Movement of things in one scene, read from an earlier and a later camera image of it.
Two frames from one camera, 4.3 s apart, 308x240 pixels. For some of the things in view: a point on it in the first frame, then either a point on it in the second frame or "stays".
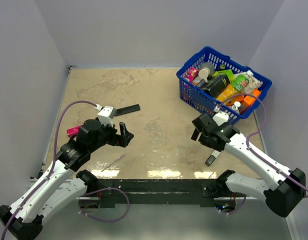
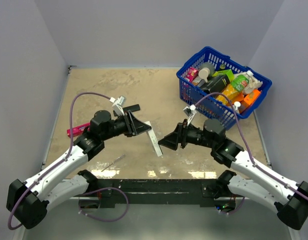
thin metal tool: (118, 158) stays
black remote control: (125, 110) stays
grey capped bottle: (206, 71) stays
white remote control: (214, 155) → (154, 140)
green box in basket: (228, 73) stays
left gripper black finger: (122, 130) → (137, 126)
